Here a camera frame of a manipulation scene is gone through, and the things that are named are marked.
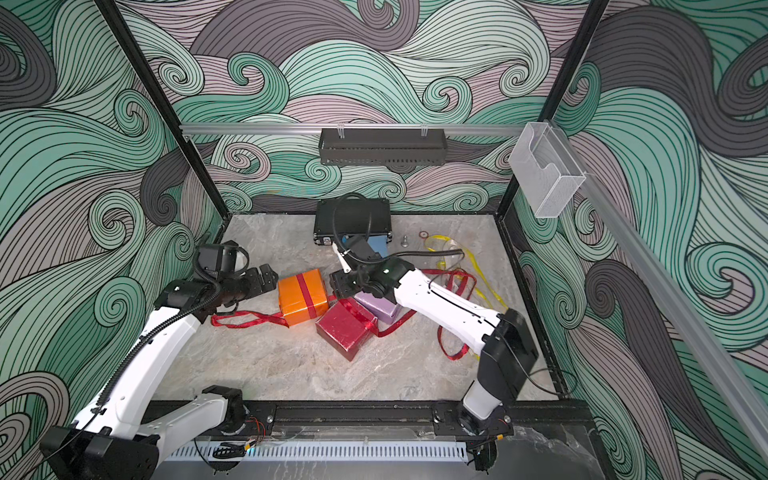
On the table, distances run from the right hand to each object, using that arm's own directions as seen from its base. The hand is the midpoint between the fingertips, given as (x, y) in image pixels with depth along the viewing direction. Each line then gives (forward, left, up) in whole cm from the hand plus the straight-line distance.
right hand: (337, 281), depth 78 cm
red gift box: (-8, -2, -12) cm, 14 cm away
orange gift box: (+2, +12, -12) cm, 17 cm away
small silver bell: (+28, -21, -18) cm, 39 cm away
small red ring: (+33, -29, -20) cm, 48 cm away
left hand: (0, +20, +2) cm, 20 cm away
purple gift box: (-2, -13, -12) cm, 18 cm away
